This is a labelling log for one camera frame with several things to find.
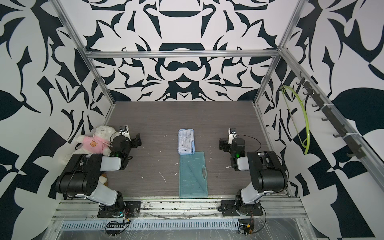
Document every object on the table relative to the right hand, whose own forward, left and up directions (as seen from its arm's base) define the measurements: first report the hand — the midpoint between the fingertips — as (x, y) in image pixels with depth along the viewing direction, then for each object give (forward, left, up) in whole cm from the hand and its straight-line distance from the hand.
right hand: (228, 135), depth 96 cm
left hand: (+1, +62, +4) cm, 62 cm away
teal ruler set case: (-23, +23, -4) cm, 33 cm away
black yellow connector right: (-47, -2, -6) cm, 48 cm away
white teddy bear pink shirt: (-7, +78, +4) cm, 78 cm away
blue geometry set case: (-3, +27, -2) cm, 27 cm away
